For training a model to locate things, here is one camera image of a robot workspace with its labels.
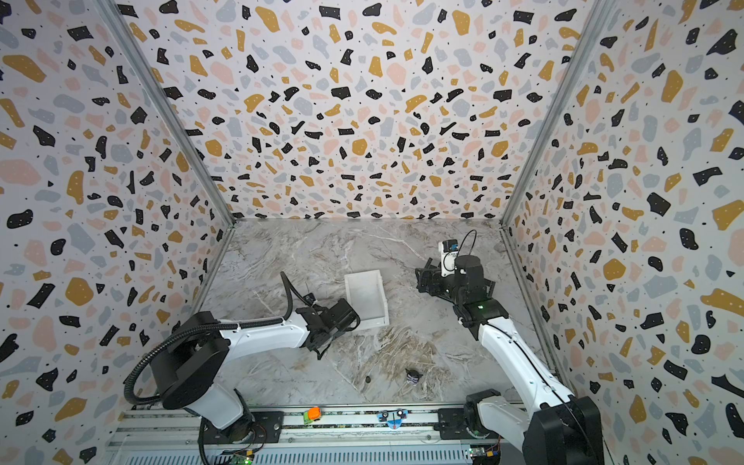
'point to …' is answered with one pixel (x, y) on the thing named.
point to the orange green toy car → (312, 415)
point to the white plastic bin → (368, 298)
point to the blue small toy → (394, 418)
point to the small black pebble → (368, 379)
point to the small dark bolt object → (413, 377)
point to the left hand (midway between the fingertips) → (344, 328)
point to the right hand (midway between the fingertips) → (437, 268)
